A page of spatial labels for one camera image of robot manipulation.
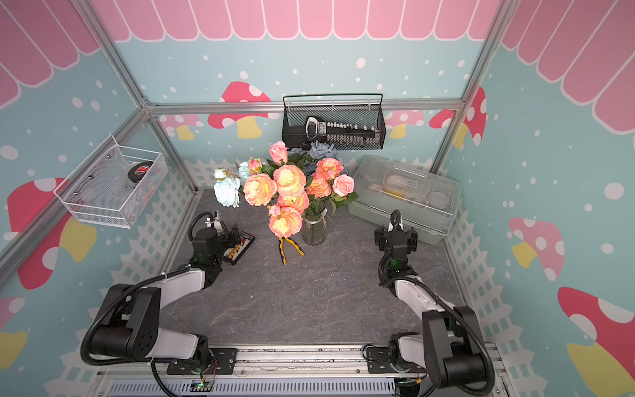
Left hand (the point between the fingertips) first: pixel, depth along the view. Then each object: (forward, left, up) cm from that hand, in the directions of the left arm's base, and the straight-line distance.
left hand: (224, 228), depth 91 cm
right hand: (-1, -63, +4) cm, 63 cm away
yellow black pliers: (-3, -20, -11) cm, 23 cm away
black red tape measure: (+7, +23, +22) cm, 33 cm away
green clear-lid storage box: (+11, -77, +5) cm, 78 cm away
